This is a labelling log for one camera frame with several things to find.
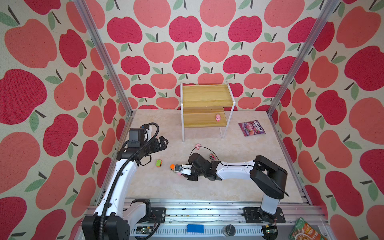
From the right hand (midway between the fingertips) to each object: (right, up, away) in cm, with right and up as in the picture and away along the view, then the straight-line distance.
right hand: (185, 168), depth 86 cm
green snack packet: (+56, -24, -17) cm, 64 cm away
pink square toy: (+8, +12, +13) cm, 20 cm away
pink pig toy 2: (-4, -3, -2) cm, 5 cm away
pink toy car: (+17, +5, +7) cm, 19 cm away
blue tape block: (+5, -24, -17) cm, 29 cm away
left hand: (-12, +16, -7) cm, 21 cm away
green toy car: (-17, +2, +4) cm, 18 cm away
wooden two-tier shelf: (+10, +36, -8) cm, 38 cm away
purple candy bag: (+48, +24, +21) cm, 57 cm away
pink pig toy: (+20, +30, +7) cm, 37 cm away
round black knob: (+19, -19, -24) cm, 37 cm away
